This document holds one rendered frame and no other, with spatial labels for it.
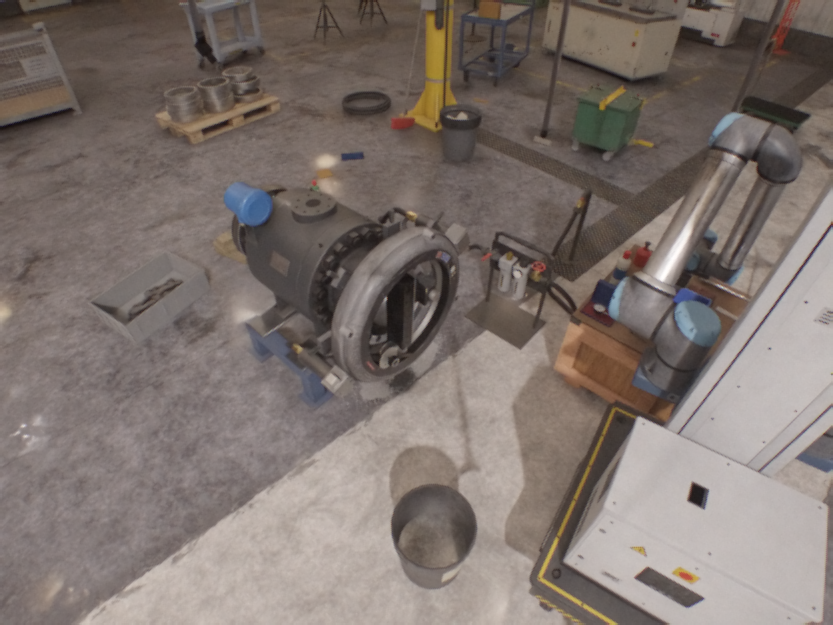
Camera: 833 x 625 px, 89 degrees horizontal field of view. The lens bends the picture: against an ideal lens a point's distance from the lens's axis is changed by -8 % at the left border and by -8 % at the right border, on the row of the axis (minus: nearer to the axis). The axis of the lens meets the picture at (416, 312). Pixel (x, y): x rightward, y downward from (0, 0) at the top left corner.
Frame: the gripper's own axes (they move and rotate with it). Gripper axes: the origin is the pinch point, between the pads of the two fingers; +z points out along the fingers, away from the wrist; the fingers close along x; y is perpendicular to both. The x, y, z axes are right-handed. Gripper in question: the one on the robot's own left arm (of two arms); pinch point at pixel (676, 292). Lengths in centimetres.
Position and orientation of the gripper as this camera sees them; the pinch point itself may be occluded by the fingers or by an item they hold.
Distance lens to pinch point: 236.5
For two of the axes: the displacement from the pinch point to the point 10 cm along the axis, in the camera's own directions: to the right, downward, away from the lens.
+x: -6.7, 5.2, -5.3
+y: -7.5, -4.7, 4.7
